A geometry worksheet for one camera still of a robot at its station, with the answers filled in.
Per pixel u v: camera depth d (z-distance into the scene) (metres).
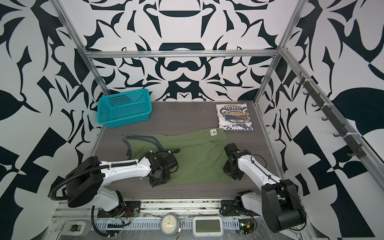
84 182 0.42
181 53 0.91
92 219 0.70
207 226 0.66
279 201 0.41
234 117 1.08
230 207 0.74
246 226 0.71
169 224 0.67
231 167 0.73
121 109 1.14
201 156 0.90
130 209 0.74
